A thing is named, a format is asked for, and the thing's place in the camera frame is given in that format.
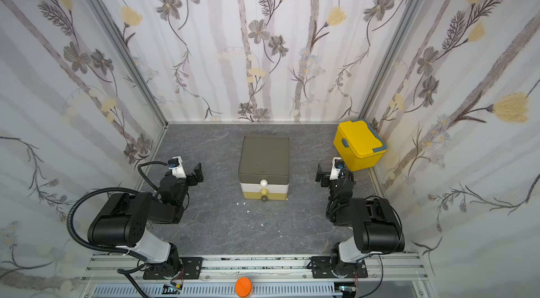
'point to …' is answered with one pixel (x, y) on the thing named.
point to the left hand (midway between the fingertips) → (190, 162)
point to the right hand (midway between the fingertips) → (333, 163)
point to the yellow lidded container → (358, 145)
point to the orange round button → (243, 287)
